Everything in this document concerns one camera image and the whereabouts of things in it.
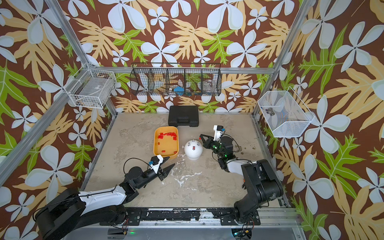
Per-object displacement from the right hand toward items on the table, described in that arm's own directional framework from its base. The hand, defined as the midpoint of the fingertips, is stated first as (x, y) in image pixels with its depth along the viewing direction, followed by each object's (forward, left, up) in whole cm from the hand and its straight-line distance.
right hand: (199, 135), depth 87 cm
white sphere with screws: (-6, +4, -7) cm, 10 cm away
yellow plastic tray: (+7, +23, -16) cm, 29 cm away
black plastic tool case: (+26, +11, -10) cm, 30 cm away
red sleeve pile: (+11, +27, -15) cm, 32 cm away
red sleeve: (-5, +3, -5) cm, 8 cm away
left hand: (-15, +15, 0) cm, 22 cm away
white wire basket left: (+21, +63, +19) cm, 69 cm away
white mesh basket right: (+8, -48, +10) cm, 50 cm away
